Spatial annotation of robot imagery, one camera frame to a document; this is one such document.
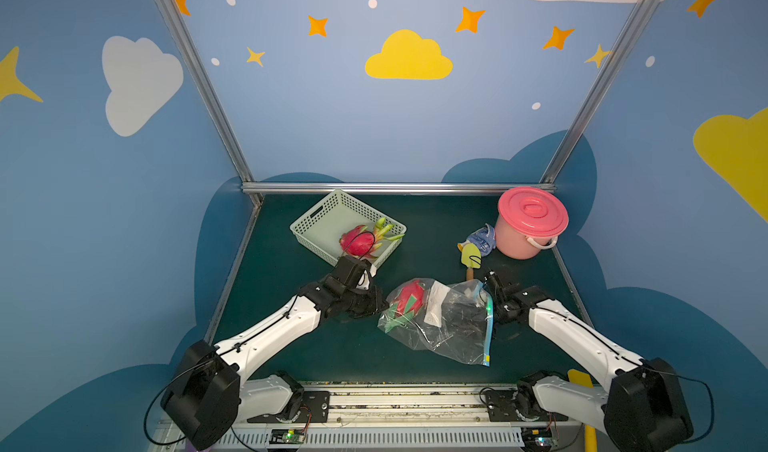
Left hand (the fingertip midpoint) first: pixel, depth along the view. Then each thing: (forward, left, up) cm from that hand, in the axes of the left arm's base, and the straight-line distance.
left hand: (395, 306), depth 78 cm
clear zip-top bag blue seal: (-1, -15, -5) cm, 16 cm away
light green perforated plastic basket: (+36, +27, -12) cm, 47 cm away
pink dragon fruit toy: (+22, +11, -2) cm, 25 cm away
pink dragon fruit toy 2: (+2, -4, -3) cm, 5 cm away
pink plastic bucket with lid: (+27, -41, +6) cm, 50 cm away
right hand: (-3, -17, -5) cm, 18 cm away
